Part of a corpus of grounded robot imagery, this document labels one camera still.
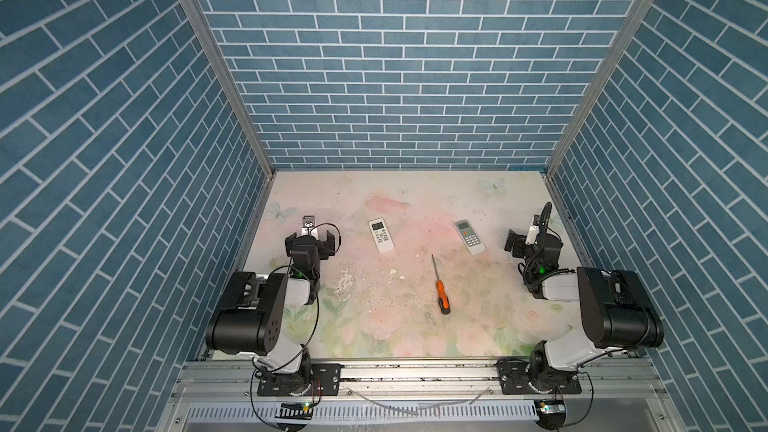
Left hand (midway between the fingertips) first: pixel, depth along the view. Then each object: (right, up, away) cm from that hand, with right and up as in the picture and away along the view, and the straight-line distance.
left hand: (312, 231), depth 94 cm
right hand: (+68, +1, +1) cm, 68 cm away
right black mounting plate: (+56, -35, -20) cm, 69 cm away
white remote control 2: (+51, -3, +6) cm, 52 cm away
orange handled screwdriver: (+40, -19, -9) cm, 45 cm away
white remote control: (+21, -2, +6) cm, 22 cm away
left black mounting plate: (+9, -35, -20) cm, 41 cm away
